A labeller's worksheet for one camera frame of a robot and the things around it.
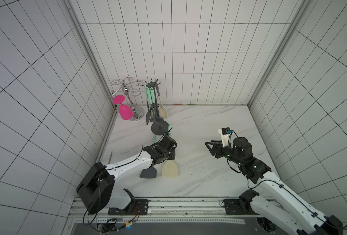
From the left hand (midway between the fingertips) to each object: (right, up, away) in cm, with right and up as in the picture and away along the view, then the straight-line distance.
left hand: (168, 154), depth 86 cm
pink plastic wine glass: (-29, +26, +9) cm, 40 cm away
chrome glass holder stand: (-27, +43, +7) cm, 51 cm away
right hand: (+22, +10, -9) cm, 26 cm away
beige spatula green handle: (+1, -8, -4) cm, 9 cm away
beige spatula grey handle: (-5, +26, +11) cm, 29 cm away
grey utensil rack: (-8, +15, +19) cm, 25 cm away
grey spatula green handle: (-10, -10, -2) cm, 14 cm away
